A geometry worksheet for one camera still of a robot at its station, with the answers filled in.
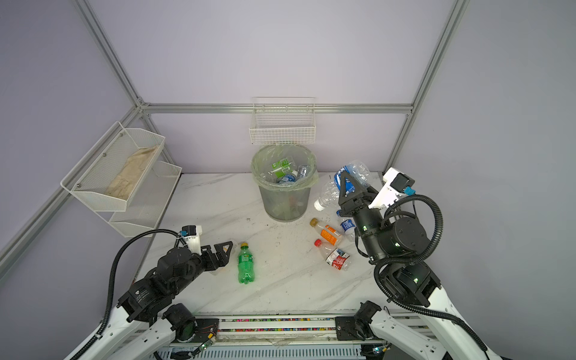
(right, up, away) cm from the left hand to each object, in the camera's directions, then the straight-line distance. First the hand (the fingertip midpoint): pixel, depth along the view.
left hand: (221, 247), depth 72 cm
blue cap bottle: (+47, +4, +23) cm, 53 cm away
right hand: (+35, +23, -22) cm, 47 cm away
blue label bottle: (+21, +24, +19) cm, 37 cm away
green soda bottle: (+6, -10, +11) cm, 16 cm away
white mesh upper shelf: (-40, +24, +3) cm, 47 cm away
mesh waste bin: (+21, +13, +21) cm, 32 cm away
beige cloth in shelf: (-36, +21, +4) cm, 42 cm away
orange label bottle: (+38, +2, +21) cm, 43 cm away
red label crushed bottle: (+40, -7, +14) cm, 43 cm away
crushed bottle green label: (+19, +29, +21) cm, 40 cm away
